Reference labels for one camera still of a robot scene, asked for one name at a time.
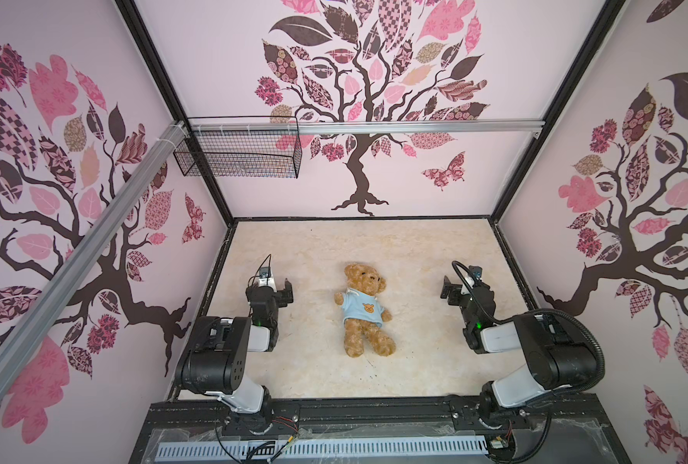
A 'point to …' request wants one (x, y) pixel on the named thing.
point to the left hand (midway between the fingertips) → (273, 283)
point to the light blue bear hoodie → (361, 307)
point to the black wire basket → (243, 154)
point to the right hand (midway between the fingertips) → (463, 275)
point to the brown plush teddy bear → (366, 280)
